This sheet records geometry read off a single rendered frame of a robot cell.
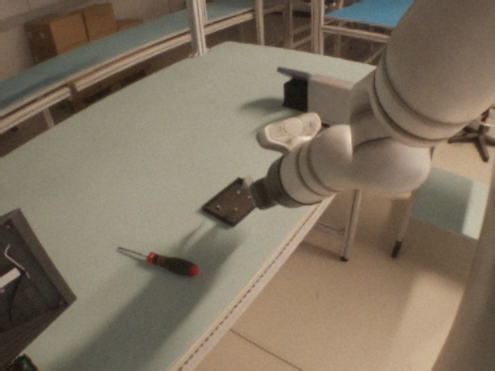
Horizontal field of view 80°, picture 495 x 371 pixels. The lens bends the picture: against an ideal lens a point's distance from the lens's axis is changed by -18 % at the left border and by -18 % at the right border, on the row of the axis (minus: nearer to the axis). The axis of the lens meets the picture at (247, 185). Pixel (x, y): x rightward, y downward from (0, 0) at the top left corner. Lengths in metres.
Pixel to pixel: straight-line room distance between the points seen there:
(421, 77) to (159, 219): 0.59
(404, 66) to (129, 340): 0.50
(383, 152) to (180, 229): 0.47
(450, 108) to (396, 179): 0.11
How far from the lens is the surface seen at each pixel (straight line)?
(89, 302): 0.62
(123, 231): 0.70
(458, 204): 1.95
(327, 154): 0.35
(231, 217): 0.67
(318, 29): 2.79
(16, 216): 0.50
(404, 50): 0.18
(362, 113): 0.30
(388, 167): 0.28
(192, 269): 0.57
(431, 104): 0.19
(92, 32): 4.06
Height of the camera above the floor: 1.46
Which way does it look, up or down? 38 degrees down
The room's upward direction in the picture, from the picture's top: 5 degrees counter-clockwise
